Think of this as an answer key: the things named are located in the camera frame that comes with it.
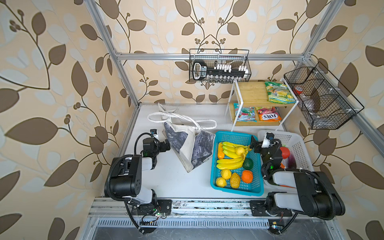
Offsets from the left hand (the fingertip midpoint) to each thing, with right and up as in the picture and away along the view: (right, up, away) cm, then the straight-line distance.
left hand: (163, 138), depth 94 cm
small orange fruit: (+36, -9, -5) cm, 38 cm away
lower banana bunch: (+41, -14, -8) cm, 44 cm away
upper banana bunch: (+45, -7, -5) cm, 46 cm away
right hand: (+60, +1, -7) cm, 60 cm away
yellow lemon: (+38, -18, -13) cm, 44 cm away
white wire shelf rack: (+48, +19, -19) cm, 55 cm away
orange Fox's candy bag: (+66, +15, -3) cm, 68 cm away
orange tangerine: (+49, -18, -15) cm, 54 cm away
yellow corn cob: (+42, -20, -15) cm, 49 cm away
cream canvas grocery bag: (+20, -1, -22) cm, 29 cm away
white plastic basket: (+81, -2, -2) cm, 81 cm away
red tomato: (+75, -7, -6) cm, 75 cm away
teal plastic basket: (+52, -22, -19) cm, 60 cm away
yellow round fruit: (+34, -21, -16) cm, 43 cm away
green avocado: (+51, -13, -11) cm, 53 cm away
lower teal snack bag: (+51, +15, -5) cm, 53 cm away
